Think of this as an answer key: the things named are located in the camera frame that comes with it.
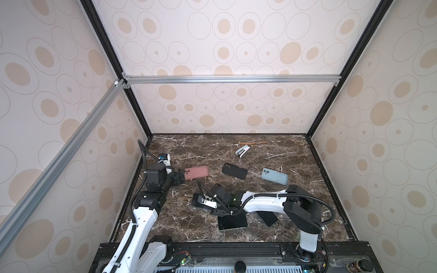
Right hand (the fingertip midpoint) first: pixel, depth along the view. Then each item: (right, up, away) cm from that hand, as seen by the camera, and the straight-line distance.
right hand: (214, 201), depth 88 cm
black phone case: (+11, +14, +14) cm, 23 cm away
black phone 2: (+27, -7, -3) cm, 28 cm away
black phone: (+10, -8, -6) cm, 14 cm away
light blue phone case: (+35, +11, +13) cm, 39 cm away
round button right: (+56, -17, -24) cm, 64 cm away
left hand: (-15, +19, -10) cm, 26 cm away
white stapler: (+17, +26, +21) cm, 37 cm away
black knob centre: (+11, -17, -25) cm, 32 cm away
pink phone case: (-13, +13, +13) cm, 22 cm away
